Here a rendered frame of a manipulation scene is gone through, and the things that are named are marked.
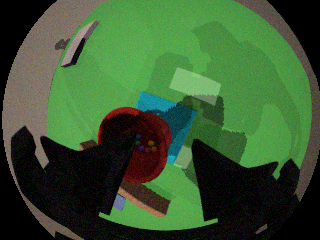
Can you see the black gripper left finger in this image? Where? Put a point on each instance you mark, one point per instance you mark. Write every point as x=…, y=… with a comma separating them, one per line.
x=98, y=170

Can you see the brown rectangular bar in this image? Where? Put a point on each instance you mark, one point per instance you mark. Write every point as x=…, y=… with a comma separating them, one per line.
x=137, y=193

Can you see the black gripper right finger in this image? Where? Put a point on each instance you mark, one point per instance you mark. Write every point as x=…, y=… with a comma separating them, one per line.
x=222, y=181

